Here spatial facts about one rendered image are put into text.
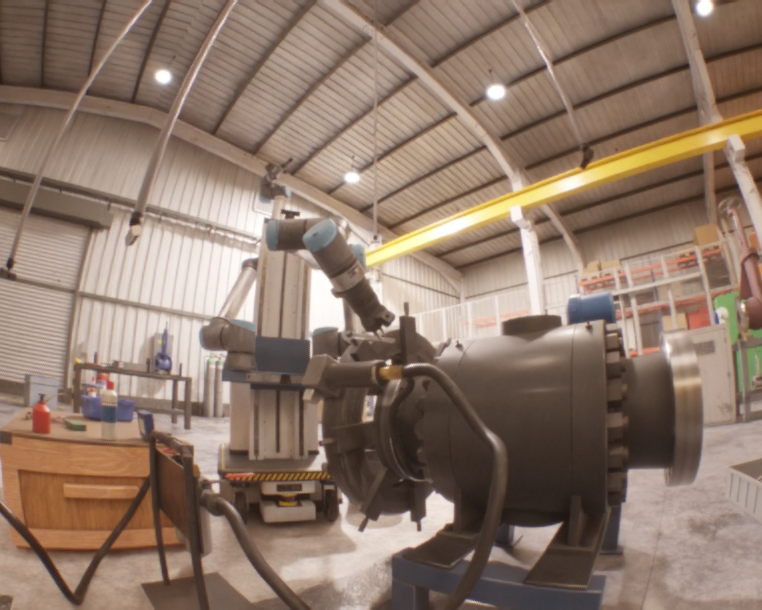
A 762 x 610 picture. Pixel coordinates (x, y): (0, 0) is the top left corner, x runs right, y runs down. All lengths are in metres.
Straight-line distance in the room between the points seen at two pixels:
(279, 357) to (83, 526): 1.35
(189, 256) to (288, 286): 7.97
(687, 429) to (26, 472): 1.94
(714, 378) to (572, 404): 3.90
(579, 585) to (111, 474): 1.46
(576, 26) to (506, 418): 8.71
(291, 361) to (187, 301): 7.80
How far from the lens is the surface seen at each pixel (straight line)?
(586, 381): 0.88
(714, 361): 4.68
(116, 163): 10.89
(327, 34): 8.93
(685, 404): 0.93
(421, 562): 1.00
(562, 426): 0.87
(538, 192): 9.60
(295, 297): 2.19
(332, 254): 0.83
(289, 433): 2.12
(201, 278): 9.93
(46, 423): 1.51
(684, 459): 0.97
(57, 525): 1.56
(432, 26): 8.62
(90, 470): 1.47
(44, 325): 9.44
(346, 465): 1.15
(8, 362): 9.59
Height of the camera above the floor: 0.71
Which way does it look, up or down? 15 degrees up
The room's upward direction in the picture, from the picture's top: straight up
